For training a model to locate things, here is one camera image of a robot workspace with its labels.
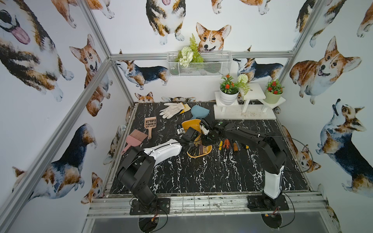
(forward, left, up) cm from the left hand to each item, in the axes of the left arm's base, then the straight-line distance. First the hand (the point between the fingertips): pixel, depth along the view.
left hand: (187, 137), depth 92 cm
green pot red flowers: (+21, -55, +18) cm, 62 cm away
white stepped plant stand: (+35, -53, -8) cm, 64 cm away
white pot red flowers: (+22, -27, +18) cm, 39 cm away
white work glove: (+28, +12, -5) cm, 31 cm away
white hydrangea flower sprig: (+25, -35, +26) cm, 50 cm away
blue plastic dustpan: (+27, -9, -6) cm, 29 cm away
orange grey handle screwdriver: (-4, -23, -5) cm, 24 cm away
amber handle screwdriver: (-6, -31, -4) cm, 32 cm away
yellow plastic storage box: (-6, -10, -5) cm, 13 cm away
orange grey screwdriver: (-3, -26, -4) cm, 26 cm away
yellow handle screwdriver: (-3, -22, -6) cm, 23 cm away
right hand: (-4, -9, +1) cm, 10 cm away
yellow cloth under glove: (+31, +1, -6) cm, 32 cm away
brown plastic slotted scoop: (+18, +29, -8) cm, 35 cm away
